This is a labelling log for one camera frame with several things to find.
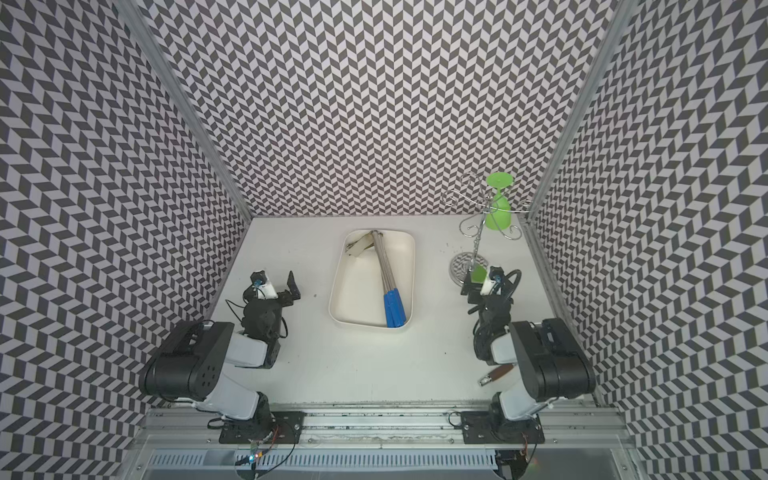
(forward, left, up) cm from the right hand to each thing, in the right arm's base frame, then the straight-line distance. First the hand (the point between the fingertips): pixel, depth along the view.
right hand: (484, 275), depth 90 cm
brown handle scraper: (-26, -1, -9) cm, 27 cm away
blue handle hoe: (-10, +28, -4) cm, 30 cm away
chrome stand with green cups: (+12, +2, +22) cm, 25 cm away
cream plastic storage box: (-2, +40, -10) cm, 41 cm away
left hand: (0, +63, +1) cm, 63 cm away
